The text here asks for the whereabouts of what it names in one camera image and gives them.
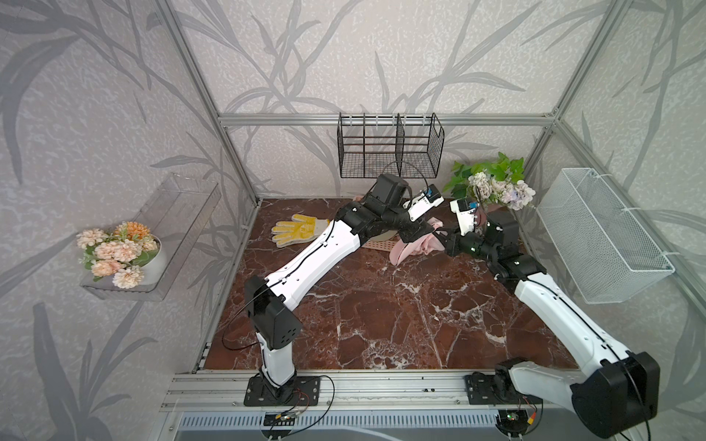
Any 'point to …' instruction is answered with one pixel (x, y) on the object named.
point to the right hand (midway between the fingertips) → (433, 228)
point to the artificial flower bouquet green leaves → (500, 181)
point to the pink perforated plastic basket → (382, 243)
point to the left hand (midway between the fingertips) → (428, 221)
